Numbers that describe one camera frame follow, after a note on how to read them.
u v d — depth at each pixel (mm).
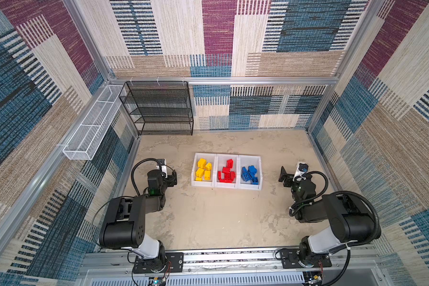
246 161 980
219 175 964
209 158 992
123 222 453
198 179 966
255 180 934
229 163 987
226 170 992
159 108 1101
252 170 980
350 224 446
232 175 940
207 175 969
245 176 956
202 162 982
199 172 970
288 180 824
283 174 875
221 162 1026
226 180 942
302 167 762
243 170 986
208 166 984
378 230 430
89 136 940
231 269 729
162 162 830
